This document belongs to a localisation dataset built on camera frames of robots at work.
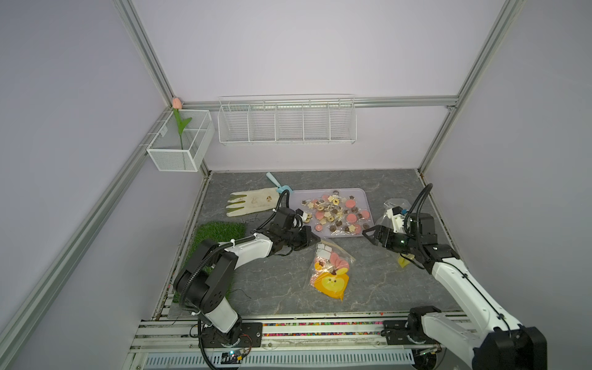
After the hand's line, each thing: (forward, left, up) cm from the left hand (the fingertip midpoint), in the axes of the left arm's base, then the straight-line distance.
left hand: (321, 241), depth 85 cm
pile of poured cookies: (+16, -9, -7) cm, 20 cm away
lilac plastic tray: (+31, +6, -10) cm, 33 cm away
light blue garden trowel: (+34, +16, -9) cm, 39 cm away
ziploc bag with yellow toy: (-10, -2, -5) cm, 11 cm away
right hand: (-1, -17, +5) cm, 18 cm away
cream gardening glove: (+28, +27, -9) cm, 40 cm away
